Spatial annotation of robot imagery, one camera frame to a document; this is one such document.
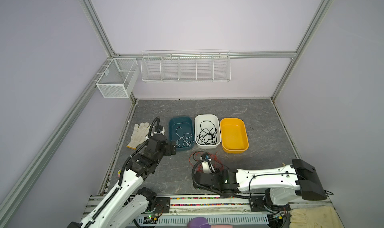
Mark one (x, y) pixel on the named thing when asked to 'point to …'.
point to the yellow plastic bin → (234, 135)
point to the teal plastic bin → (181, 131)
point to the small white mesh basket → (118, 78)
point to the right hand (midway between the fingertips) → (200, 178)
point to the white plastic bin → (215, 118)
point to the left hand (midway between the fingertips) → (166, 144)
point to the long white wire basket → (186, 66)
